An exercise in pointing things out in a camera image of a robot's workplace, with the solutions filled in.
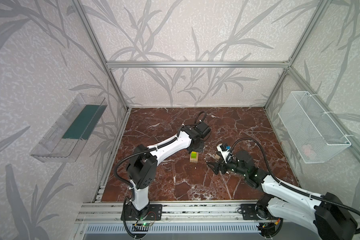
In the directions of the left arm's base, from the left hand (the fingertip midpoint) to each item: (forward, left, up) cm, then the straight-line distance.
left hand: (199, 144), depth 87 cm
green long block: (-5, +3, -7) cm, 9 cm away
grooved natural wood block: (-6, +4, -9) cm, 11 cm away
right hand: (-7, -7, +3) cm, 10 cm away
